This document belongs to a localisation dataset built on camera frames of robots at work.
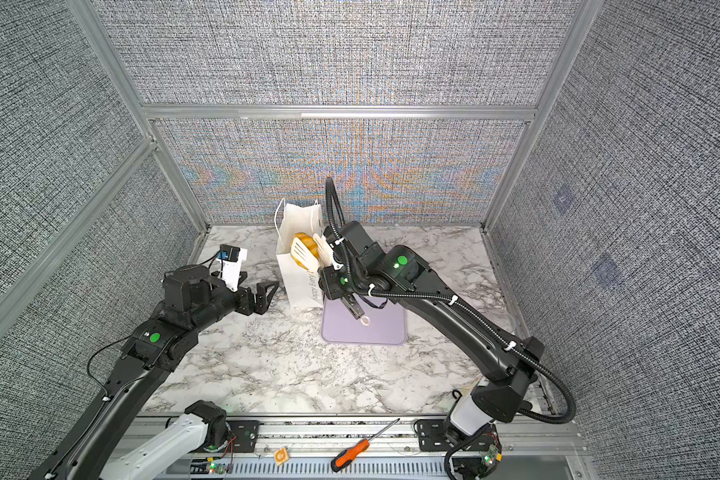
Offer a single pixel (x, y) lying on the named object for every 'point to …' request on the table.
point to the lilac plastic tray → (377, 326)
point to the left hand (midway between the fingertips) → (262, 278)
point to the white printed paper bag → (298, 286)
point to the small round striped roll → (310, 242)
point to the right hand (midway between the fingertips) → (328, 278)
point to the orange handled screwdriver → (348, 455)
